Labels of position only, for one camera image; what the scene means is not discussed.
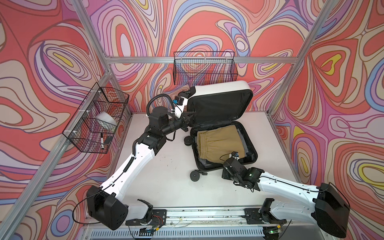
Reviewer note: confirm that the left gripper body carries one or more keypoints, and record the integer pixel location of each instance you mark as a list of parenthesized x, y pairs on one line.
[(172, 125)]

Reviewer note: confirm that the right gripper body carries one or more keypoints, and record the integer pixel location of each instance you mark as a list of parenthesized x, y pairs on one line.
[(226, 175)]

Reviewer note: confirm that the khaki garment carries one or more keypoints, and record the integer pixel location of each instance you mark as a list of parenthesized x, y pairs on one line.
[(214, 145)]

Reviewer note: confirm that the black and white suitcase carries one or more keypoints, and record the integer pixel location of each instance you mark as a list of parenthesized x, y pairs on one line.
[(216, 106)]

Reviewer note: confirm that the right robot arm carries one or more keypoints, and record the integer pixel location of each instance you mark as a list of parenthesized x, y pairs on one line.
[(319, 205)]

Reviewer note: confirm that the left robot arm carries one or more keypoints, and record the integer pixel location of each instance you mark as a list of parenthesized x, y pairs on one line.
[(107, 203)]

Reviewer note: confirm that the black marker pen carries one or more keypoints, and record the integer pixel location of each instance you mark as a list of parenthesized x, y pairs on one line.
[(102, 141)]

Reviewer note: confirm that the green circuit board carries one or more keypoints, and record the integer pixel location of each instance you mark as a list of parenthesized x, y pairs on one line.
[(145, 231)]

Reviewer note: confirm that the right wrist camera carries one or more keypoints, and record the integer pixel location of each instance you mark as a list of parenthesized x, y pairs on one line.
[(235, 155)]

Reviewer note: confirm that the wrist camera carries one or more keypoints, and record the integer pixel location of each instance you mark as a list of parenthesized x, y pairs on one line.
[(179, 106), (235, 155)]

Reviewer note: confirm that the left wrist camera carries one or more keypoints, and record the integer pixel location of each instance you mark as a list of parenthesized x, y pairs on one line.
[(179, 106)]

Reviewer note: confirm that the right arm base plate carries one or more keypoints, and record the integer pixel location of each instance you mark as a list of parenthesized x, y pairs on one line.
[(257, 216)]

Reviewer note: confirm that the aluminium front rail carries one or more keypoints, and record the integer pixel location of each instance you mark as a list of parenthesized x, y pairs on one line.
[(208, 215)]

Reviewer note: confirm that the back wall wire basket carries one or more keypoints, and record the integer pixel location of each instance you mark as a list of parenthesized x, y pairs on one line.
[(199, 68)]

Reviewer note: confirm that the wall wire basket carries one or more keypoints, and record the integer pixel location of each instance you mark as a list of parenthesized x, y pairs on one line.
[(83, 131), (199, 68)]

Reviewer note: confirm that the left wall wire basket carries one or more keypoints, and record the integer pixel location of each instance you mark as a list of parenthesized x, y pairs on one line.
[(83, 131)]

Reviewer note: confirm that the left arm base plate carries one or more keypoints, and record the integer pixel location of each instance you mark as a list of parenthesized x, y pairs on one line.
[(156, 217)]

